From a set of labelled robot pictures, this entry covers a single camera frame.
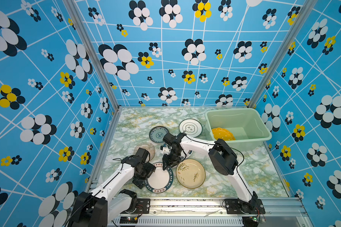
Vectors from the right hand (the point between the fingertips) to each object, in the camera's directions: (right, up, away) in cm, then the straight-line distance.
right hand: (166, 168), depth 86 cm
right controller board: (+43, -21, -16) cm, 51 cm away
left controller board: (-19, -22, -14) cm, 32 cm away
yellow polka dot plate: (+38, +20, +16) cm, 46 cm away
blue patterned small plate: (-8, +20, +16) cm, 27 cm away
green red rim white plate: (+14, +8, +6) cm, 17 cm away
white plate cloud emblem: (+18, +24, +21) cm, 37 cm away
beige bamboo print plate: (+15, -3, 0) cm, 15 cm away
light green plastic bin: (+57, +24, +19) cm, 64 cm away
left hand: (-8, -2, -3) cm, 9 cm away
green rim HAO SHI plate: (-4, -6, -3) cm, 8 cm away
